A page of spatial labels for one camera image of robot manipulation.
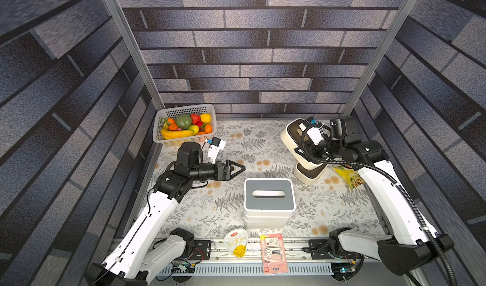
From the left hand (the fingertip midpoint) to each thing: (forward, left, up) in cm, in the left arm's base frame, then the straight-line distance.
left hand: (238, 169), depth 65 cm
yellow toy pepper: (+49, +23, -23) cm, 59 cm away
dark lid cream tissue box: (+13, -20, +4) cm, 24 cm away
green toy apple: (+37, +27, -20) cm, 50 cm away
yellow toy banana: (+33, +41, -20) cm, 56 cm away
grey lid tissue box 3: (-12, -11, -26) cm, 30 cm away
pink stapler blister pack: (-22, -14, -27) cm, 37 cm away
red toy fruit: (+47, +28, -22) cm, 58 cm away
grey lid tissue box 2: (-13, -11, -12) cm, 20 cm away
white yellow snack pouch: (-19, +1, -20) cm, 28 cm away
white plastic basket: (+42, +34, -19) cm, 57 cm away
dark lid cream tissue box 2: (+9, -33, -22) cm, 40 cm away
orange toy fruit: (+41, +20, -23) cm, 51 cm away
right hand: (+11, -24, 0) cm, 26 cm away
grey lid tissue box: (-7, -11, -6) cm, 14 cm away
